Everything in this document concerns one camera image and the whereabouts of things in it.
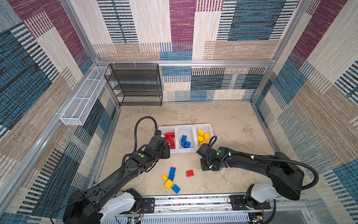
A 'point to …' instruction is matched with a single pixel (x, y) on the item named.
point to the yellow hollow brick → (200, 139)
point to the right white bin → (207, 129)
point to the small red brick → (189, 173)
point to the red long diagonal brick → (172, 145)
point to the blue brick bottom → (175, 188)
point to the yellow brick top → (202, 143)
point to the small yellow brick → (164, 178)
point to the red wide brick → (168, 134)
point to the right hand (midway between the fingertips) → (206, 167)
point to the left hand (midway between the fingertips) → (166, 146)
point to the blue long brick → (172, 173)
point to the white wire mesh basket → (77, 111)
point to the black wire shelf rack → (135, 84)
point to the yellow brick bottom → (168, 184)
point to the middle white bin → (188, 130)
